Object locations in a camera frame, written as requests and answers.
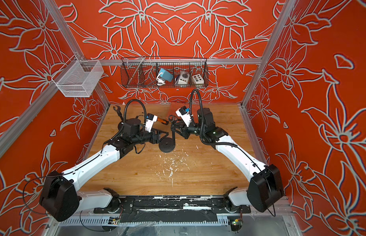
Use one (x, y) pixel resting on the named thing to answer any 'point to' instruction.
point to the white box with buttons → (198, 80)
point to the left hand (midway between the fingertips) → (165, 132)
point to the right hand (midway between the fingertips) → (170, 127)
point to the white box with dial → (183, 78)
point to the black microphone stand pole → (118, 111)
